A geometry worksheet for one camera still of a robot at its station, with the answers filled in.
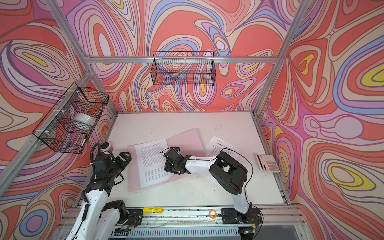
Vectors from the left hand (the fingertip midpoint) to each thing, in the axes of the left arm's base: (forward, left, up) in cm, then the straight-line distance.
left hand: (127, 157), depth 83 cm
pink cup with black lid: (+10, +18, -5) cm, 22 cm away
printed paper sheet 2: (+15, -53, -12) cm, 56 cm away
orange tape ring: (-27, -48, -11) cm, 56 cm away
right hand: (-4, -22, -11) cm, 25 cm away
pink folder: (+14, -34, -9) cm, 38 cm away
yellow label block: (-25, -15, -10) cm, 31 cm away
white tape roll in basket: (+8, +17, +21) cm, 28 cm away
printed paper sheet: (+3, -10, -11) cm, 15 cm away
